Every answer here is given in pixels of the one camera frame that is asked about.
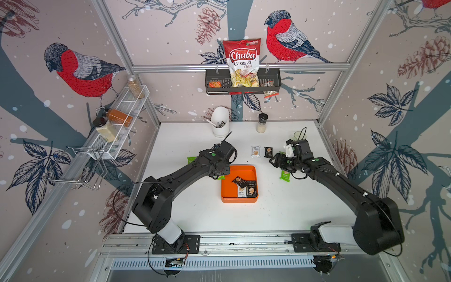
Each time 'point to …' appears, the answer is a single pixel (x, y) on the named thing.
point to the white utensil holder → (220, 120)
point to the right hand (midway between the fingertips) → (273, 160)
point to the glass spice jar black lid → (261, 126)
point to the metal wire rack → (79, 168)
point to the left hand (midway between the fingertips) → (226, 166)
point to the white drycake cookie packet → (256, 151)
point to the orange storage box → (229, 190)
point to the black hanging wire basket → (218, 81)
